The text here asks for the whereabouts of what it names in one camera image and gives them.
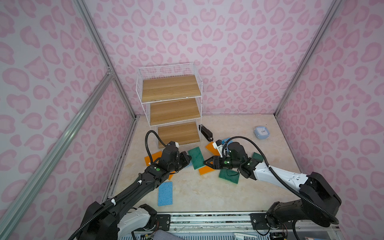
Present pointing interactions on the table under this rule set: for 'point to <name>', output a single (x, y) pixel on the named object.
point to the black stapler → (207, 134)
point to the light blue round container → (261, 132)
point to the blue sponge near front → (165, 194)
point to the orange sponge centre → (205, 170)
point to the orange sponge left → (171, 175)
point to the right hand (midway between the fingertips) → (206, 162)
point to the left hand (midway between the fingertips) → (194, 154)
